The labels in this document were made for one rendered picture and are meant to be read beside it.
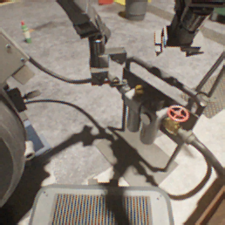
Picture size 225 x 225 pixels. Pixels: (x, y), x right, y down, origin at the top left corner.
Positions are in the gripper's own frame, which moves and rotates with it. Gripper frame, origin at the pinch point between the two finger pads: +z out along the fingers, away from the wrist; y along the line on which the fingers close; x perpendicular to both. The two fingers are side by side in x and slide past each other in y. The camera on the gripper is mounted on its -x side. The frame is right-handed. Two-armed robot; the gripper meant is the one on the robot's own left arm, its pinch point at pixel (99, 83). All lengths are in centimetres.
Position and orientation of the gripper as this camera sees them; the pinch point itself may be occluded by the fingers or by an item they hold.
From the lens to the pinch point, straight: 72.4
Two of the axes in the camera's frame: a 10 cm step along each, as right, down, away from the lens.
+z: 0.1, 6.6, 7.5
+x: -9.8, 1.4, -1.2
